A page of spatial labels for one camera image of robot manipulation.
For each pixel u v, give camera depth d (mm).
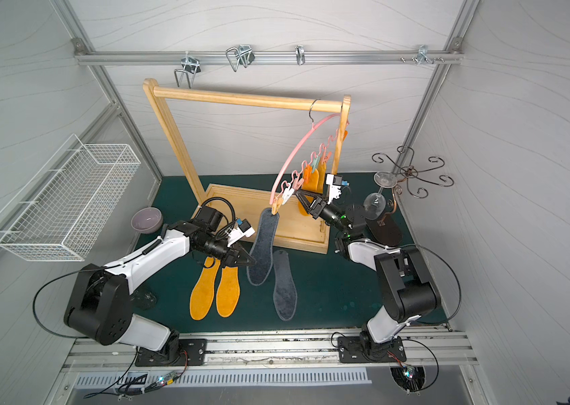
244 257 762
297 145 645
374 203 827
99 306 428
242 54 766
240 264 738
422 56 766
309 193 765
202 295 841
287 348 756
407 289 466
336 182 731
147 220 1007
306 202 801
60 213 683
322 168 839
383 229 1013
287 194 731
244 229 732
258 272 780
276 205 704
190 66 783
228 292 845
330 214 733
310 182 797
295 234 991
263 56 787
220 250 715
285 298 839
